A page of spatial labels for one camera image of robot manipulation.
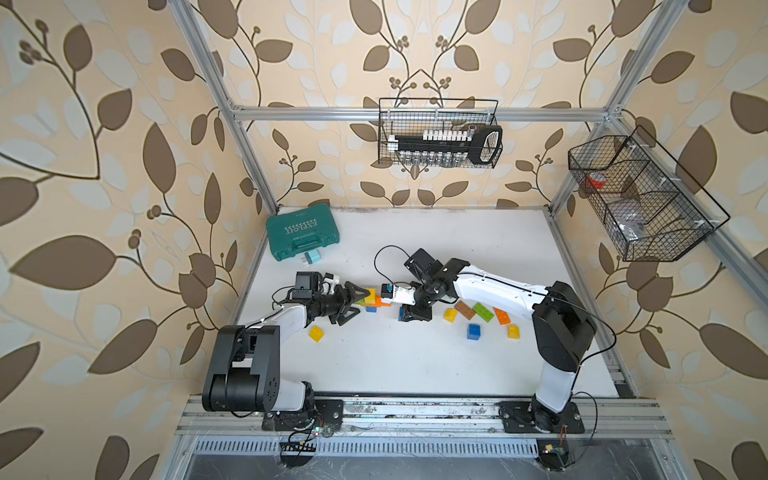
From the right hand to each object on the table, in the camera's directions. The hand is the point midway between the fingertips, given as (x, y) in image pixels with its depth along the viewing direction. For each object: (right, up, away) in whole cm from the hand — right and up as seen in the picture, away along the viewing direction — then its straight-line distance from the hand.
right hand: (406, 308), depth 87 cm
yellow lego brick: (-10, +3, -1) cm, 11 cm away
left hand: (-13, +3, 0) cm, 14 cm away
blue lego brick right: (+20, -7, 0) cm, 21 cm away
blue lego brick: (-1, 0, -3) cm, 3 cm away
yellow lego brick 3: (+14, -3, +4) cm, 15 cm away
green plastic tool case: (-38, +23, +22) cm, 49 cm away
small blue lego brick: (-11, -2, +6) cm, 12 cm away
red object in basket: (+57, +37, +1) cm, 68 cm away
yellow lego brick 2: (-27, -8, +1) cm, 28 cm away
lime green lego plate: (-13, +2, +2) cm, 13 cm away
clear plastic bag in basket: (+55, +26, -14) cm, 62 cm away
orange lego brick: (-7, +4, -9) cm, 12 cm away
